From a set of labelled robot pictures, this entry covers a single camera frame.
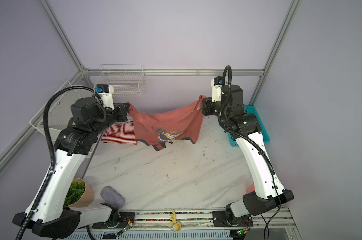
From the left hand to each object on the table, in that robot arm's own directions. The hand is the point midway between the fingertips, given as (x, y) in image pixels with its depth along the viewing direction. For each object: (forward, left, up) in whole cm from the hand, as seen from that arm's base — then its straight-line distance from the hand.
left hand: (126, 105), depth 61 cm
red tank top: (+8, -8, -26) cm, 28 cm away
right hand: (+5, -32, +1) cm, 32 cm away
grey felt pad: (-25, +14, -44) cm, 52 cm away
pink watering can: (-19, -62, -45) cm, 79 cm away
